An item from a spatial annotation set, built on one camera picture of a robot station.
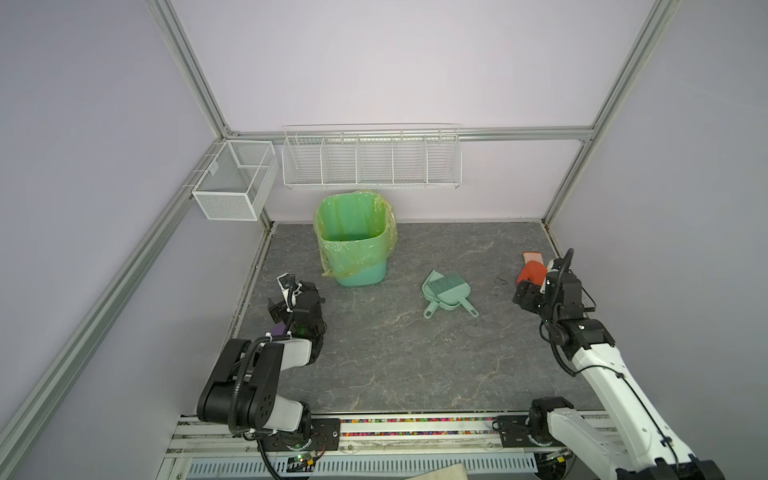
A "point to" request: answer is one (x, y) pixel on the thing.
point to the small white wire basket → (235, 182)
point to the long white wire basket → (372, 156)
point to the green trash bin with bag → (356, 232)
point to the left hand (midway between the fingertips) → (289, 291)
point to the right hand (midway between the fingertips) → (536, 290)
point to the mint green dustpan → (434, 298)
